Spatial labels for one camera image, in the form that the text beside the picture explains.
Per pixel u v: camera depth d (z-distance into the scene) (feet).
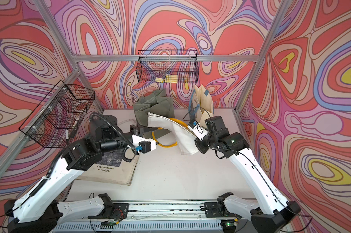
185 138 2.37
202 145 1.99
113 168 2.83
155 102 3.02
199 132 1.92
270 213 1.20
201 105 3.42
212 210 2.39
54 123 2.41
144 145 1.37
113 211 2.35
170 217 2.40
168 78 2.98
